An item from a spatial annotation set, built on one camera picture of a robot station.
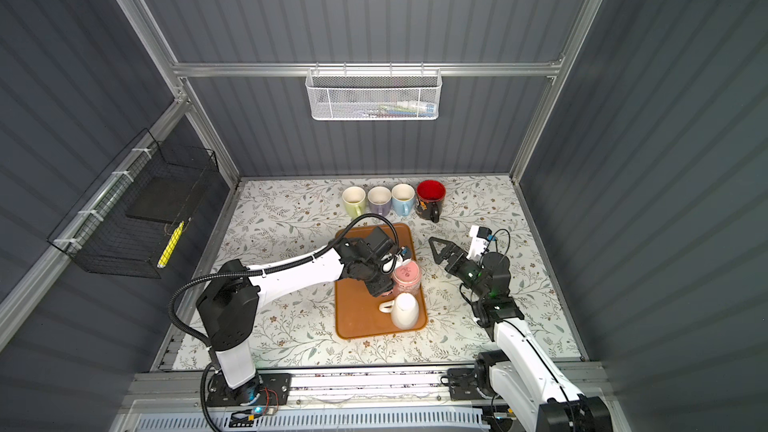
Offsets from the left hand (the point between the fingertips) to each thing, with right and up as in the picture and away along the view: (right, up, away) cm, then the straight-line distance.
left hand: (387, 277), depth 86 cm
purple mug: (-3, +23, +24) cm, 33 cm away
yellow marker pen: (-50, +12, -17) cm, 55 cm away
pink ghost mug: (+5, +1, -5) cm, 7 cm away
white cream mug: (+4, -6, -8) cm, 11 cm away
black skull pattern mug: (+14, +24, +17) cm, 32 cm away
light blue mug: (+5, +23, +16) cm, 29 cm away
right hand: (+15, +10, -7) cm, 19 cm away
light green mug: (-12, +22, +16) cm, 30 cm away
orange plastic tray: (-9, -9, -1) cm, 13 cm away
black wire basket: (-63, +18, -13) cm, 67 cm away
